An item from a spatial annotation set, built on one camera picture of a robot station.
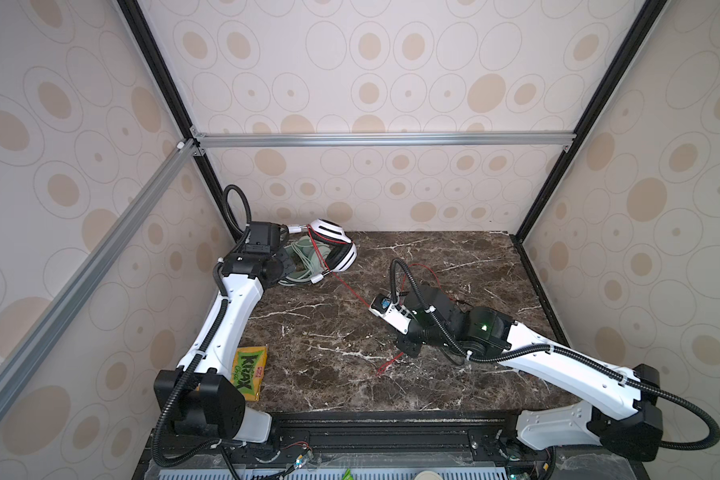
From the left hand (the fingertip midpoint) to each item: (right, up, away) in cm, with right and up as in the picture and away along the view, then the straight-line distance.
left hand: (291, 258), depth 80 cm
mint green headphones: (0, +1, +23) cm, 23 cm away
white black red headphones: (+14, +1, -4) cm, 14 cm away
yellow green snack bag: (-14, -32, +5) cm, 36 cm away
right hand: (+26, -16, -10) cm, 32 cm away
